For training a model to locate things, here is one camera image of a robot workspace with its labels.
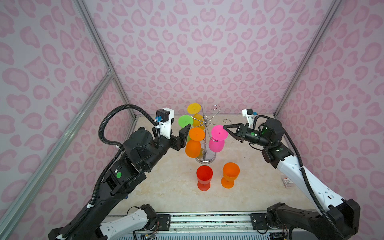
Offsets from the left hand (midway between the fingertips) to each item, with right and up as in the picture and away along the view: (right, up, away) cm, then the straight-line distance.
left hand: (181, 119), depth 53 cm
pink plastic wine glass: (+15, -7, +11) cm, 20 cm away
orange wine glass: (+24, -26, +25) cm, 43 cm away
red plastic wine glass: (+9, -27, +23) cm, 37 cm away
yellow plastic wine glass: (+4, +7, +25) cm, 26 cm away
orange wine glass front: (+4, -12, +21) cm, 24 cm away
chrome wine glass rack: (+13, -21, +47) cm, 53 cm away
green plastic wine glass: (-1, 0, +19) cm, 19 cm away
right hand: (+18, -3, +10) cm, 21 cm away
